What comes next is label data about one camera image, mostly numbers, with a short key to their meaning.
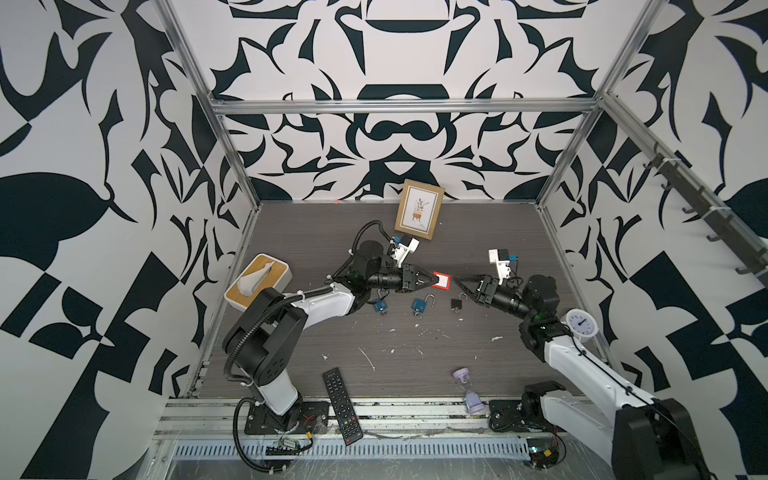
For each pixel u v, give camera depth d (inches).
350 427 28.6
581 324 34.3
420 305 36.9
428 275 29.9
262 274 36.4
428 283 29.8
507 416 29.4
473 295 27.5
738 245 21.6
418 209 42.2
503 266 28.6
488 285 27.0
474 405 29.2
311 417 28.8
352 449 28.0
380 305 36.5
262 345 18.0
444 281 29.8
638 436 17.1
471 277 28.4
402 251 30.2
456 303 37.0
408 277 28.1
